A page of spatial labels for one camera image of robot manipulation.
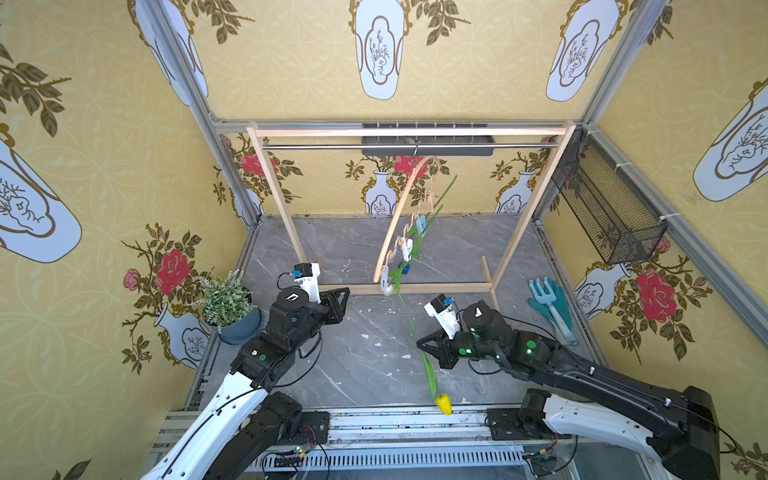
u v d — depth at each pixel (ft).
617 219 2.74
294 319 1.73
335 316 2.06
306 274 2.09
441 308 2.10
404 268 2.94
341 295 2.37
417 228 2.52
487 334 1.80
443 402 2.28
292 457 2.35
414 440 2.39
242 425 1.75
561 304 3.13
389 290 2.88
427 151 3.12
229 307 2.60
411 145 2.93
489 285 3.20
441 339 2.10
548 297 3.17
